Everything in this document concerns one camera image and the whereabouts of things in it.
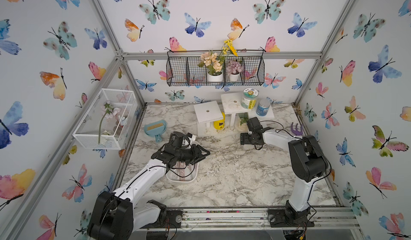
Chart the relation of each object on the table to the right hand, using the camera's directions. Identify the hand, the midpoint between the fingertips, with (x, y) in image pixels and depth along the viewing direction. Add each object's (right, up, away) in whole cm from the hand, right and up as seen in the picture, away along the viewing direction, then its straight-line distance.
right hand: (249, 137), depth 99 cm
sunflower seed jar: (-4, +22, -17) cm, 28 cm away
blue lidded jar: (+5, +18, -11) cm, 21 cm away
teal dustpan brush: (-60, +5, +6) cm, 60 cm away
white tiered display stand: (-26, +15, -4) cm, 30 cm away
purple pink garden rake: (+31, +3, +6) cm, 32 cm away
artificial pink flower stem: (-71, +15, -24) cm, 76 cm away
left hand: (-24, -6, -22) cm, 33 cm away
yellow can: (-18, +8, 0) cm, 20 cm away
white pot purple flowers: (-11, +39, -10) cm, 42 cm away
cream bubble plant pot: (-6, +10, -4) cm, 12 cm away
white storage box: (-34, -18, -11) cm, 40 cm away
